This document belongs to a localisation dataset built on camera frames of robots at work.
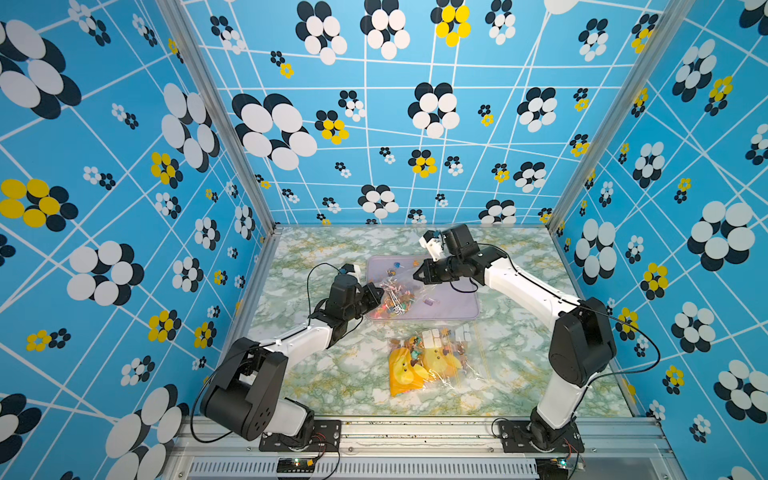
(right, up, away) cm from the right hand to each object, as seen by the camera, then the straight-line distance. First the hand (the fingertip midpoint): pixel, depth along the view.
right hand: (418, 274), depth 86 cm
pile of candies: (-6, -8, +2) cm, 10 cm away
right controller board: (+31, -44, -16) cm, 57 cm away
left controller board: (-31, -46, -14) cm, 57 cm away
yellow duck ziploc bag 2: (+7, -21, -3) cm, 22 cm away
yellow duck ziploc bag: (-4, -27, -6) cm, 28 cm away
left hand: (-8, -4, +2) cm, 9 cm away
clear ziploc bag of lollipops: (-3, -2, +3) cm, 5 cm away
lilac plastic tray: (+13, -10, +13) cm, 21 cm away
